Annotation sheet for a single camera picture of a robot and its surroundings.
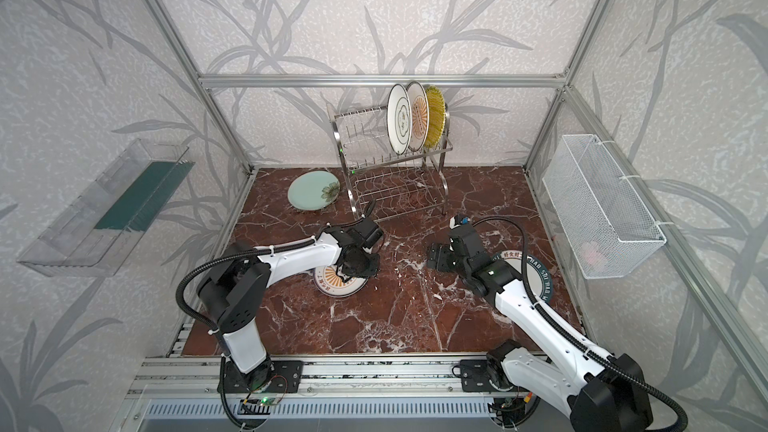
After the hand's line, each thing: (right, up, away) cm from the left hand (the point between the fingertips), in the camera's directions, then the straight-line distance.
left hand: (378, 265), depth 90 cm
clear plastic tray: (-60, +13, -26) cm, 66 cm away
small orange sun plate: (-13, -5, -1) cm, 15 cm away
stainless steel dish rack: (+1, +25, +22) cm, 33 cm away
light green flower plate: (-27, +23, +23) cm, 42 cm away
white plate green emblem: (+6, +44, -2) cm, 45 cm away
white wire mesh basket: (+51, +15, -27) cm, 59 cm away
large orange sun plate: (+13, +45, -6) cm, 47 cm away
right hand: (+18, +9, -7) cm, 21 cm away
